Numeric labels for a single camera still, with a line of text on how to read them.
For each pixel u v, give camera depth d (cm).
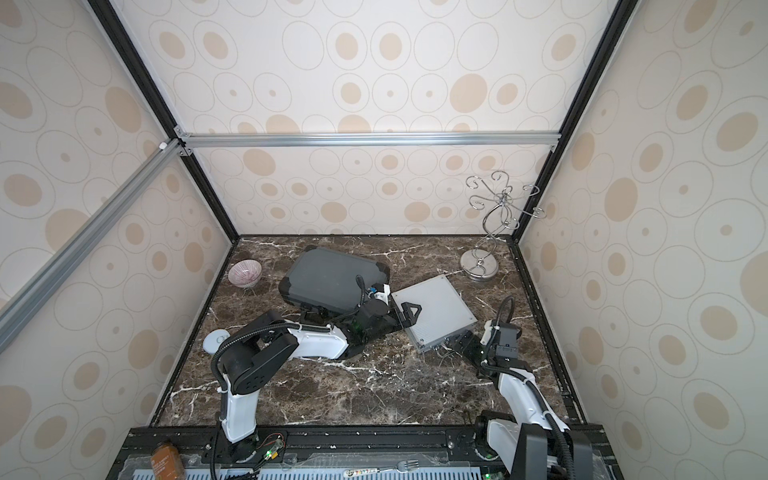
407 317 81
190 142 91
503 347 67
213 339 86
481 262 109
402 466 70
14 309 51
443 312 100
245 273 106
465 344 79
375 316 71
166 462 68
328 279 95
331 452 73
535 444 42
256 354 50
